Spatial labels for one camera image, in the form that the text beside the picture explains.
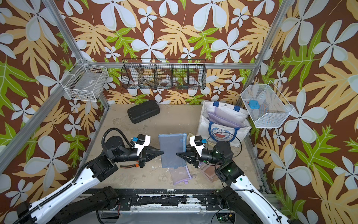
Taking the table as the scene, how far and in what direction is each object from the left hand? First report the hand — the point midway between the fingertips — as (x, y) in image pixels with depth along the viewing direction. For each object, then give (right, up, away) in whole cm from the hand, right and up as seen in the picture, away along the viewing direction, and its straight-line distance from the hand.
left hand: (163, 150), depth 59 cm
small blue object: (+54, +23, +26) cm, 64 cm away
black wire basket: (-3, +46, +37) cm, 59 cm away
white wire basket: (-51, +37, +26) cm, 68 cm away
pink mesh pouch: (+26, -18, +25) cm, 40 cm away
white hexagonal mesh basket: (+60, +20, +17) cm, 66 cm away
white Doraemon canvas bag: (+32, +5, +29) cm, 43 cm away
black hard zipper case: (-23, +20, +49) cm, 57 cm away
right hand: (+7, -1, +2) cm, 7 cm away
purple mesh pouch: (+39, +15, +31) cm, 52 cm away
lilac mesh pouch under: (+8, -20, +25) cm, 33 cm away
